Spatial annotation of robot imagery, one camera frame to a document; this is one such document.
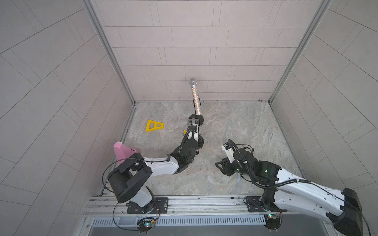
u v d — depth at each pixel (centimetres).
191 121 98
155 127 100
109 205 71
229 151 66
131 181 42
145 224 65
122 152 73
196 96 87
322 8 71
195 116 102
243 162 53
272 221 69
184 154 63
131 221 69
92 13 73
